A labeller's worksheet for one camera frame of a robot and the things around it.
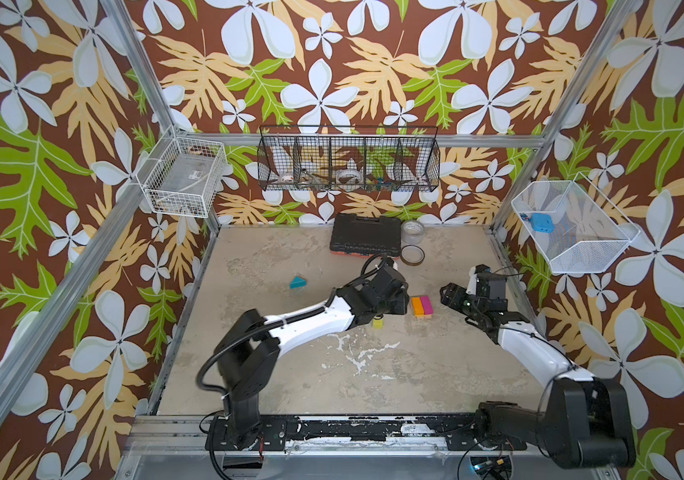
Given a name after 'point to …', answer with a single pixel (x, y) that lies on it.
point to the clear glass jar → (412, 232)
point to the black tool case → (365, 235)
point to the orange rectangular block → (417, 307)
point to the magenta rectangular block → (427, 307)
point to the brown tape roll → (412, 255)
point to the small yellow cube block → (378, 324)
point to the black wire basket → (350, 158)
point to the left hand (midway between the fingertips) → (404, 294)
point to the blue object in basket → (542, 222)
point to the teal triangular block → (297, 282)
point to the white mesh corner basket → (574, 227)
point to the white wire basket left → (181, 175)
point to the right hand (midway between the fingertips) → (448, 291)
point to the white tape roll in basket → (349, 177)
